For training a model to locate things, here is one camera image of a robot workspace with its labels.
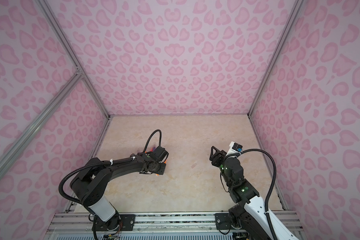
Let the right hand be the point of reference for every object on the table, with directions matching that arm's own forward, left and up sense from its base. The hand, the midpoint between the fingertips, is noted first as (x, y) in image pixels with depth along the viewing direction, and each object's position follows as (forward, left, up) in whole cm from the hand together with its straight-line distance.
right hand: (215, 148), depth 75 cm
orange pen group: (-6, +25, -6) cm, 27 cm away
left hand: (-1, +29, -21) cm, 36 cm away
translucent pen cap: (+1, +10, -23) cm, 25 cm away
